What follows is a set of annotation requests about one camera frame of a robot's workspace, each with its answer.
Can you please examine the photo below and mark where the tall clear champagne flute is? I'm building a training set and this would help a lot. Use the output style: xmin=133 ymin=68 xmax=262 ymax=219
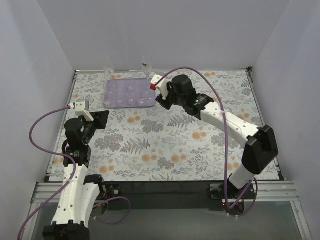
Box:
xmin=141 ymin=56 xmax=153 ymax=81

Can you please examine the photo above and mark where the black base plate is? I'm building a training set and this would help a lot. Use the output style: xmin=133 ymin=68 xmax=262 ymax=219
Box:
xmin=99 ymin=180 xmax=256 ymax=212

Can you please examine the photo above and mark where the lilac plastic tray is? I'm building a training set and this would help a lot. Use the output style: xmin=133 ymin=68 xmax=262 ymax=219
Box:
xmin=107 ymin=78 xmax=156 ymax=109

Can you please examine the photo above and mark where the clear stemmed wine glass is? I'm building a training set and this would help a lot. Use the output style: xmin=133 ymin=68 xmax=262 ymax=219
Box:
xmin=102 ymin=55 xmax=115 ymax=81

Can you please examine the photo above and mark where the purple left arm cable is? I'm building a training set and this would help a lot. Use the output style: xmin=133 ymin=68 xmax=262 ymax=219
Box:
xmin=18 ymin=103 xmax=132 ymax=240

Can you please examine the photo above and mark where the floral patterned table mat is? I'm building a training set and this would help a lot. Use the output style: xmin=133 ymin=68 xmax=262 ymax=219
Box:
xmin=49 ymin=70 xmax=281 ymax=182

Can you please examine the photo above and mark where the aluminium frame rail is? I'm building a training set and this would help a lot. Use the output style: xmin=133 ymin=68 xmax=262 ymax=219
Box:
xmin=31 ymin=180 xmax=300 ymax=203

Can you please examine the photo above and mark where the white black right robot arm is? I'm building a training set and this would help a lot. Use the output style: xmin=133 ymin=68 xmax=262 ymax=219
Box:
xmin=150 ymin=74 xmax=279 ymax=198

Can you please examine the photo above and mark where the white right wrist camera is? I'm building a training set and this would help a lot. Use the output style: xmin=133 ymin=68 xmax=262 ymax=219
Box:
xmin=150 ymin=74 xmax=171 ymax=100

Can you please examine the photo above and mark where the clear ribbed tumbler glass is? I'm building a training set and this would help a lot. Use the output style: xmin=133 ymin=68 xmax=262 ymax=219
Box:
xmin=103 ymin=79 xmax=118 ymax=93

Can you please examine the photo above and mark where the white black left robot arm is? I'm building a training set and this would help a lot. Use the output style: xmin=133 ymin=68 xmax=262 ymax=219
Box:
xmin=42 ymin=110 xmax=110 ymax=240

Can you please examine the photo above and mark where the short clear tumbler glass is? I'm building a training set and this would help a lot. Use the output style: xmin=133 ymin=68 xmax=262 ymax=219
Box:
xmin=116 ymin=91 xmax=126 ymax=107

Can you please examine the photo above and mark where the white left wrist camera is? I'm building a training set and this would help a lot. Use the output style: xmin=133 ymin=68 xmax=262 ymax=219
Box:
xmin=74 ymin=99 xmax=94 ymax=122

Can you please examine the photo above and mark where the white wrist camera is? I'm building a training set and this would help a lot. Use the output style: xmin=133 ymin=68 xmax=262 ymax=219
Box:
xmin=150 ymin=74 xmax=171 ymax=100
xmin=74 ymin=99 xmax=94 ymax=122

